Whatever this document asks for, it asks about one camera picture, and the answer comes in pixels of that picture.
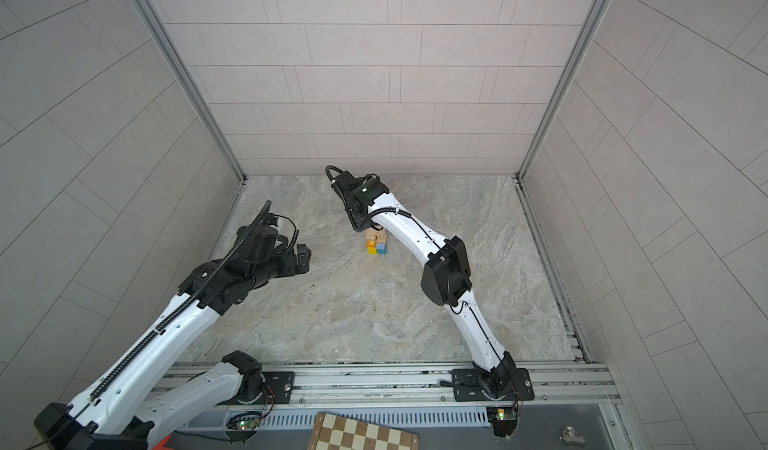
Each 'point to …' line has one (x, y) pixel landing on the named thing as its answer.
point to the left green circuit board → (249, 424)
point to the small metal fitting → (570, 436)
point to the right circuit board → (504, 420)
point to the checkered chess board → (333, 432)
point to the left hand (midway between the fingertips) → (304, 251)
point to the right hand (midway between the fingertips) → (367, 221)
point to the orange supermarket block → (372, 248)
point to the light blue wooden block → (381, 248)
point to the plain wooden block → (379, 236)
